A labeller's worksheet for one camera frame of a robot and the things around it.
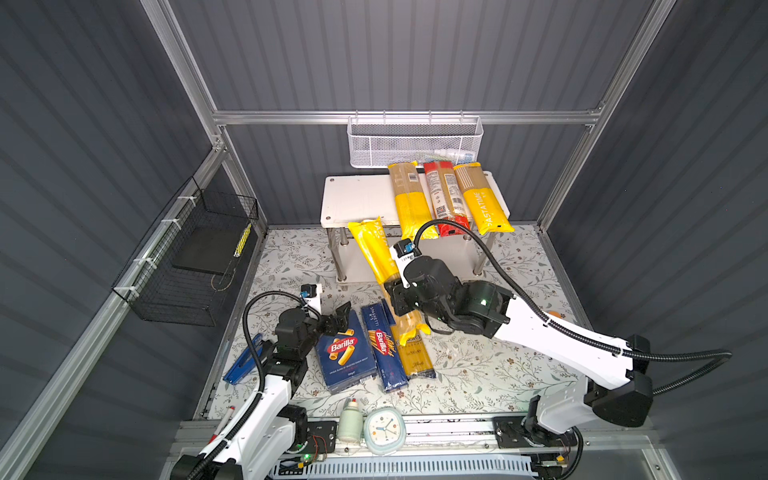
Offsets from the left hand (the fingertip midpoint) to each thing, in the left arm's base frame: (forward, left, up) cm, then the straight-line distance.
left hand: (335, 302), depth 82 cm
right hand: (-6, -15, +16) cm, 23 cm away
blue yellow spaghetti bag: (-16, -19, +14) cm, 29 cm away
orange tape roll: (0, -70, -14) cm, 71 cm away
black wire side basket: (+2, +36, +13) cm, 38 cm away
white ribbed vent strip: (-38, -32, -15) cm, 52 cm away
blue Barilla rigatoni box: (-13, -3, -8) cm, 15 cm away
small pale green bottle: (-29, -4, -7) cm, 30 cm away
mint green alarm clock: (-30, -12, -12) cm, 35 cm away
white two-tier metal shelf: (+20, -6, +20) cm, 29 cm away
